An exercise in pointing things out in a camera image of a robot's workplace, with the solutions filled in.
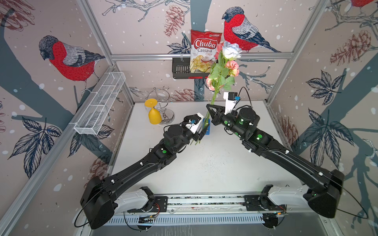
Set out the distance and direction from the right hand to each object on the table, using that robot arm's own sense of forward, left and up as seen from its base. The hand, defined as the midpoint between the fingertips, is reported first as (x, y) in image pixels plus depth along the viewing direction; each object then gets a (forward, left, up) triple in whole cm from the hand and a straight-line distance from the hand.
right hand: (207, 105), depth 64 cm
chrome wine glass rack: (+44, +35, -33) cm, 65 cm away
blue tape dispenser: (-5, 0, -8) cm, 10 cm away
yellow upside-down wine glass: (+12, +32, -23) cm, 41 cm away
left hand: (-2, +1, -6) cm, 6 cm away
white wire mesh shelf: (-3, +57, -9) cm, 58 cm away
